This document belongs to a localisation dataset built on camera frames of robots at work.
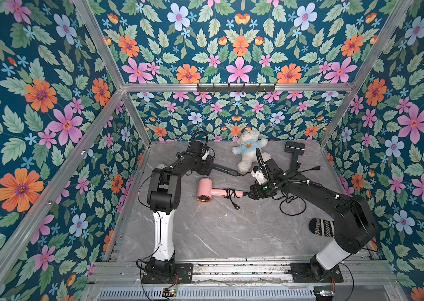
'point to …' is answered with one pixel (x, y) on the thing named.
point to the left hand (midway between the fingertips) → (204, 165)
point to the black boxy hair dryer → (296, 148)
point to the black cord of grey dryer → (243, 175)
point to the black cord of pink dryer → (231, 193)
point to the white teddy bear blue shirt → (248, 143)
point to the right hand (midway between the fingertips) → (257, 190)
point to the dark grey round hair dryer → (205, 167)
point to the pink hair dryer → (206, 191)
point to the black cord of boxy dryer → (286, 197)
